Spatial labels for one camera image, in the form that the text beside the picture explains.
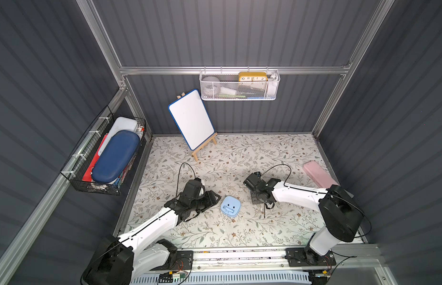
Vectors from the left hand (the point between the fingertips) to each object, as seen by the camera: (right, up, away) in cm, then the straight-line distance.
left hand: (218, 200), depth 82 cm
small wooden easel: (-5, +30, +28) cm, 42 cm away
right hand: (+22, 0, +8) cm, 23 cm away
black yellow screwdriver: (+23, -7, +5) cm, 24 cm away
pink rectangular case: (+56, +10, +17) cm, 59 cm away
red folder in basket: (-47, +15, -17) cm, 52 cm away
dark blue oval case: (-39, +23, -13) cm, 47 cm away
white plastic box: (-43, +35, -4) cm, 56 cm away
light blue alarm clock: (+6, -4, +3) cm, 8 cm away
